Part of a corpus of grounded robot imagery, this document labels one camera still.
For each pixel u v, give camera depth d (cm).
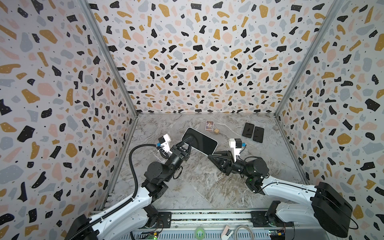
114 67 92
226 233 69
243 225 73
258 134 110
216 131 110
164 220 73
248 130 110
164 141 62
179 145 61
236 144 58
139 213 60
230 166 57
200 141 63
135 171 55
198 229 72
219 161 61
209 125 113
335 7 72
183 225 73
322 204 42
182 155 57
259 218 75
